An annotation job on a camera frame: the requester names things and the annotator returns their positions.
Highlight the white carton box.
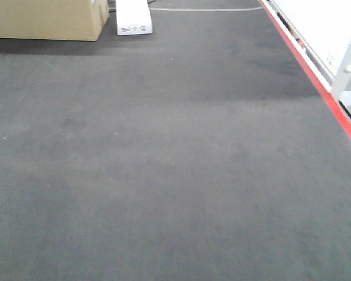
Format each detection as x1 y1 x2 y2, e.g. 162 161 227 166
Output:
116 0 153 36

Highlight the brown cardboard box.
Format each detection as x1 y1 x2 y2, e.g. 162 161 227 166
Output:
0 0 110 42

